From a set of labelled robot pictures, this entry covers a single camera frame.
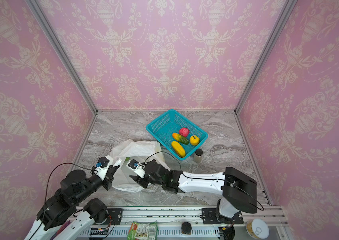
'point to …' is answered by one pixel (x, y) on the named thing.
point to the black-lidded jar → (186, 228)
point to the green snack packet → (138, 231)
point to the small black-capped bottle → (197, 156)
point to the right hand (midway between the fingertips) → (133, 170)
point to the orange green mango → (180, 138)
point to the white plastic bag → (128, 150)
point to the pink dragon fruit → (184, 132)
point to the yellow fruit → (194, 140)
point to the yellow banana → (178, 149)
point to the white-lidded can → (257, 228)
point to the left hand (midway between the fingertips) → (118, 166)
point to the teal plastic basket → (163, 126)
